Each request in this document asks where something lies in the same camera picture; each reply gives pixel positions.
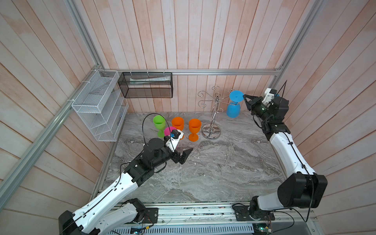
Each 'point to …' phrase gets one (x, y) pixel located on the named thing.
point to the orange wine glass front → (178, 123)
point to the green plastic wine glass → (159, 122)
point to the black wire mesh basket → (146, 84)
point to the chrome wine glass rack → (213, 131)
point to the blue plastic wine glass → (233, 109)
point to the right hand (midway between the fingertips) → (242, 94)
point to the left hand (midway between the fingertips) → (184, 146)
